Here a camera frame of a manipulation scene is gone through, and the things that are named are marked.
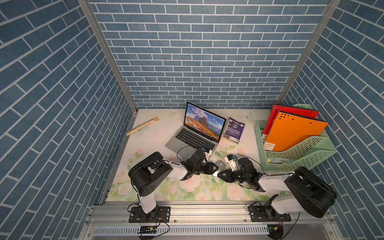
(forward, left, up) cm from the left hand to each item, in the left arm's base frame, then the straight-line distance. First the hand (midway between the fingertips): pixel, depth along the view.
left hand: (219, 170), depth 86 cm
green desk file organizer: (0, -41, +18) cm, 45 cm away
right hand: (-3, 0, -1) cm, 3 cm away
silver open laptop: (+28, +10, +2) cm, 30 cm away
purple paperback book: (+29, -13, 0) cm, 32 cm away
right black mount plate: (-22, -18, +5) cm, 30 cm away
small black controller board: (-27, +37, -6) cm, 47 cm away
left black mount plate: (-22, +31, -1) cm, 38 cm away
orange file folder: (+17, -37, +19) cm, 45 cm away
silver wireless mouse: (+4, -2, -1) cm, 4 cm away
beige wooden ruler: (+42, +46, -3) cm, 62 cm away
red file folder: (+25, -31, +25) cm, 47 cm away
